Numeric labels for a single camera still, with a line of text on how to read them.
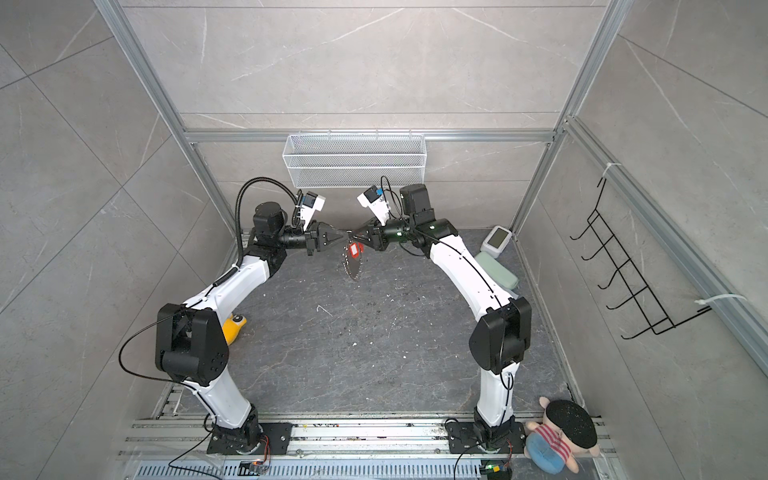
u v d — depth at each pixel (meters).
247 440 0.66
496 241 1.12
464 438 0.73
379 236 0.67
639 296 0.64
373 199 0.67
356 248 0.76
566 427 0.69
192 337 0.47
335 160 1.00
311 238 0.69
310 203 0.69
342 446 0.73
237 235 0.64
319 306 0.98
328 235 0.73
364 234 0.73
